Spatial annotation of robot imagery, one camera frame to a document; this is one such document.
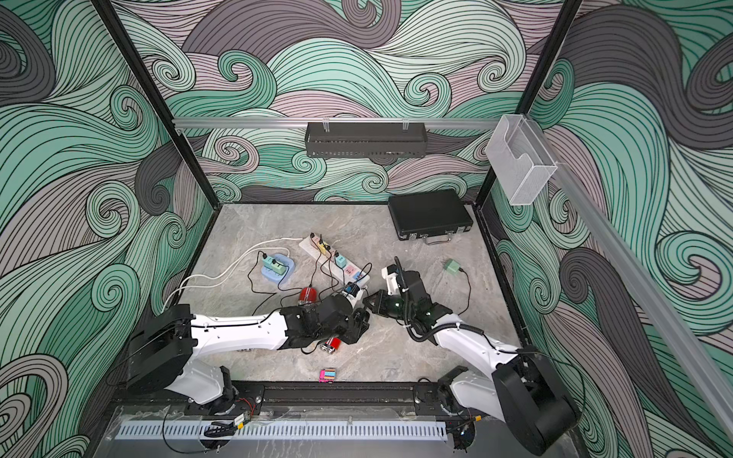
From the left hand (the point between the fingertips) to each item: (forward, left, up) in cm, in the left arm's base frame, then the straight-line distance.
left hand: (363, 321), depth 79 cm
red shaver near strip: (+11, +18, -5) cm, 22 cm away
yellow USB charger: (+27, +15, -1) cm, 30 cm away
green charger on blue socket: (+19, +30, -1) cm, 35 cm away
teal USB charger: (+21, +8, -1) cm, 23 cm away
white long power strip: (+19, +5, -5) cm, 20 cm away
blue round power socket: (+17, +30, -6) cm, 35 cm away
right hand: (+5, +1, +1) cm, 5 cm away
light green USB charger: (+22, -31, -6) cm, 39 cm away
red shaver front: (-5, +9, -5) cm, 12 cm away
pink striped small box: (-13, +10, -6) cm, 17 cm away
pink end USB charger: (+30, +17, 0) cm, 34 cm away
